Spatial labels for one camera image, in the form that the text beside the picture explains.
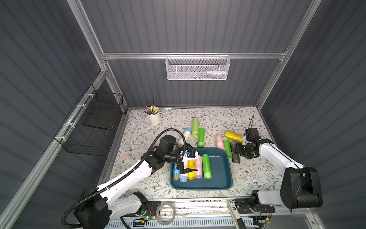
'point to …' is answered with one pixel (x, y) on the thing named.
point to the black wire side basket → (88, 130)
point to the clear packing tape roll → (173, 210)
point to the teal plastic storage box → (221, 169)
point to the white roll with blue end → (183, 178)
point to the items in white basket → (213, 74)
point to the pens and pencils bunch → (151, 111)
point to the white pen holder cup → (155, 115)
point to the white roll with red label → (187, 133)
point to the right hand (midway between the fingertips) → (240, 152)
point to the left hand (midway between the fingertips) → (197, 160)
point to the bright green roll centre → (201, 139)
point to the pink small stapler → (125, 158)
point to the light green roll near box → (175, 148)
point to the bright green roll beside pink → (227, 146)
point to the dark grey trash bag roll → (235, 155)
